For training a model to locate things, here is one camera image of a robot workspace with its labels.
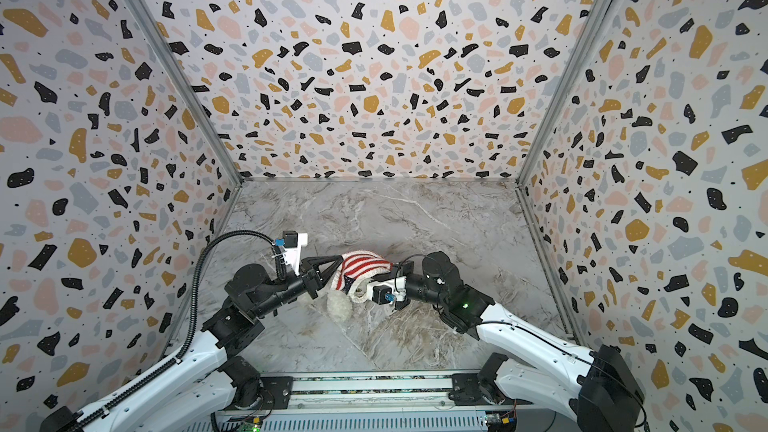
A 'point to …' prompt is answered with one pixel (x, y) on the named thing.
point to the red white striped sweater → (355, 265)
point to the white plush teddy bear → (339, 304)
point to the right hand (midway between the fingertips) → (372, 268)
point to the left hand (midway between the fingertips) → (344, 257)
